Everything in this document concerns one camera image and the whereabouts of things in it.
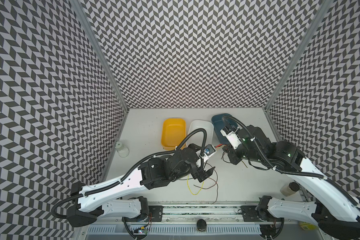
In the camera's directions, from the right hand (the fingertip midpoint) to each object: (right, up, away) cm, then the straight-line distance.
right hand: (224, 146), depth 64 cm
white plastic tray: (-10, -1, +34) cm, 36 cm away
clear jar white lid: (-56, -7, +26) cm, 62 cm away
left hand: (-8, -4, -3) cm, 9 cm away
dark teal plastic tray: (+7, +12, +41) cm, 43 cm away
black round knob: (-10, -33, -2) cm, 35 cm away
